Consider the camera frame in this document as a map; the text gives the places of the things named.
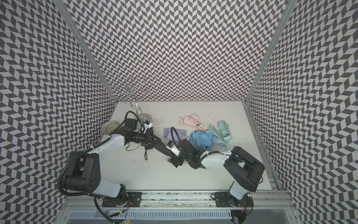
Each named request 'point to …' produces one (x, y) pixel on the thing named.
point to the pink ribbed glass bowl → (109, 127)
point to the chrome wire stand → (129, 89)
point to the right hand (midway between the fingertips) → (173, 155)
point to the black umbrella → (161, 146)
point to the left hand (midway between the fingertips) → (159, 140)
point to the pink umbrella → (192, 120)
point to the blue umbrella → (205, 139)
